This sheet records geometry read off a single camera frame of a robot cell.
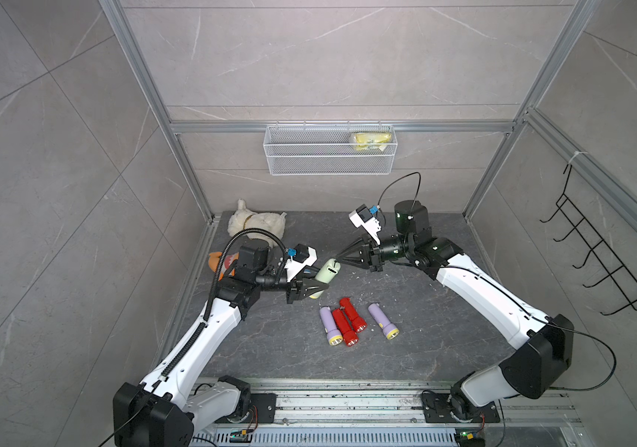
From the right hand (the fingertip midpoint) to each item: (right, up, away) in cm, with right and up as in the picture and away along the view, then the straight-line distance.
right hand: (340, 260), depth 65 cm
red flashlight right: (+7, -22, +20) cm, 31 cm away
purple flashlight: (-1, -25, +18) cm, 31 cm away
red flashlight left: (+4, -25, +19) cm, 31 cm away
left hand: (-4, -4, +3) cm, 6 cm away
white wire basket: (-4, +38, +36) cm, 52 cm away
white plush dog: (-36, +12, +42) cm, 56 cm away
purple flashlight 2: (+16, -23, +19) cm, 34 cm away
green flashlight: (-3, -3, -2) cm, 5 cm away
